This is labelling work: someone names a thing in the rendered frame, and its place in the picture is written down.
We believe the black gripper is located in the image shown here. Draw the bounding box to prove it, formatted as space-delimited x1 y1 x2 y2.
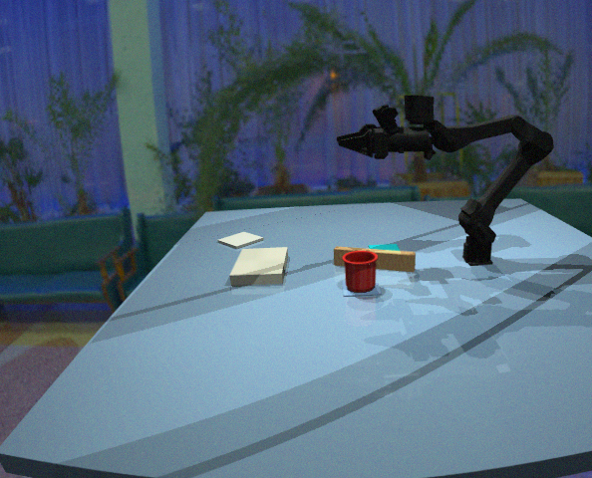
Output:
337 123 409 159

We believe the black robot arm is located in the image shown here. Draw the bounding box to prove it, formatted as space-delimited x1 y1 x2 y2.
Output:
373 95 554 266

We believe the tan wooden bar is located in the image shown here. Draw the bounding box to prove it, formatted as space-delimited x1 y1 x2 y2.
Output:
334 246 416 272

